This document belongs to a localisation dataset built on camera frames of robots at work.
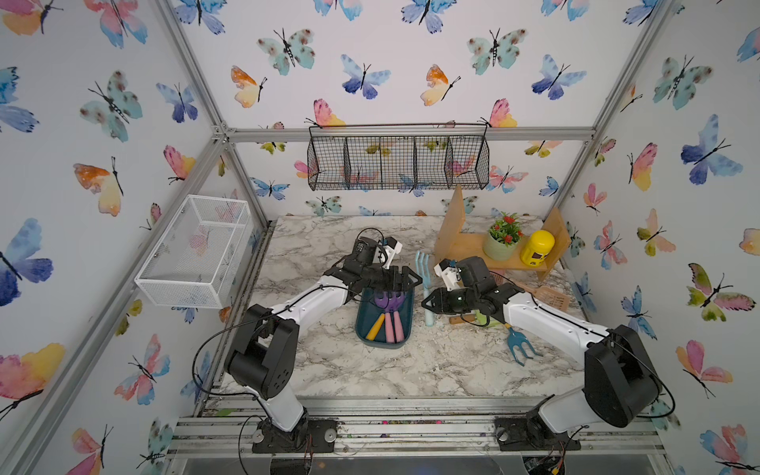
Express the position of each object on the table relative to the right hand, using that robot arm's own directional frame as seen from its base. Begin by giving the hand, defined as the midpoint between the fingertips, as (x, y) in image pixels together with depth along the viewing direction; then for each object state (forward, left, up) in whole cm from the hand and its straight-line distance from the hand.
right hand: (427, 301), depth 83 cm
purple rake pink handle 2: (+6, +9, -12) cm, 16 cm away
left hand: (+5, +3, +3) cm, 7 cm away
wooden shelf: (+28, -16, -10) cm, 34 cm away
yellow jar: (+19, -34, +3) cm, 39 cm away
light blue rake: (+2, +1, +10) cm, 10 cm away
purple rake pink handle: (+6, +13, -11) cm, 18 cm away
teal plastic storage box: (+1, +17, -12) cm, 21 cm away
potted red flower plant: (+20, -23, +5) cm, 31 cm away
